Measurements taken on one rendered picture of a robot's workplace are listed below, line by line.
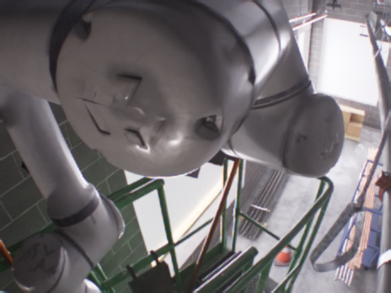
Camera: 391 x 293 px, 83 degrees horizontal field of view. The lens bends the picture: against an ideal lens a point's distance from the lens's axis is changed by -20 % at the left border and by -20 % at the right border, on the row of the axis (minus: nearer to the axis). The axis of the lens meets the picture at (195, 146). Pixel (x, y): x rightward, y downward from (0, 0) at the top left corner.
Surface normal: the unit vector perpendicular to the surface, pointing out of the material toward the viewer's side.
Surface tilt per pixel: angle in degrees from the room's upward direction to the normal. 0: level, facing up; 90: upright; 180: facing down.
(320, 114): 72
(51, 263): 9
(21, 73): 97
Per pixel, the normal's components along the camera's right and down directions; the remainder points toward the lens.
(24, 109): 0.58, 0.22
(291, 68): 0.31, 0.26
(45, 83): -0.44, 0.60
